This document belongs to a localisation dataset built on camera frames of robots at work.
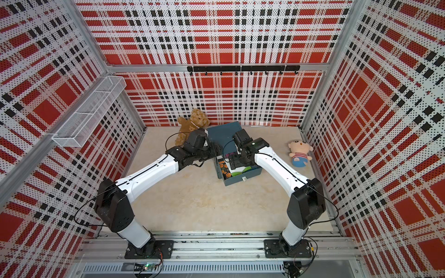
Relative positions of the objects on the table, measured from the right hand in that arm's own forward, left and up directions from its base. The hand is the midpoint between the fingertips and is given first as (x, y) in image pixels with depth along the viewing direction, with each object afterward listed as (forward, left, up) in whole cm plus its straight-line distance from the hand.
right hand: (243, 161), depth 83 cm
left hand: (+4, +10, +3) cm, 12 cm away
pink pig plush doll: (+15, -34, -11) cm, 39 cm away
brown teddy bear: (+37, +27, -6) cm, 46 cm away
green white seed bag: (-6, +3, +1) cm, 6 cm away
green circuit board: (-41, +42, -15) cm, 60 cm away
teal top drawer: (-11, +3, +4) cm, 12 cm away
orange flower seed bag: (-3, +9, -1) cm, 10 cm away
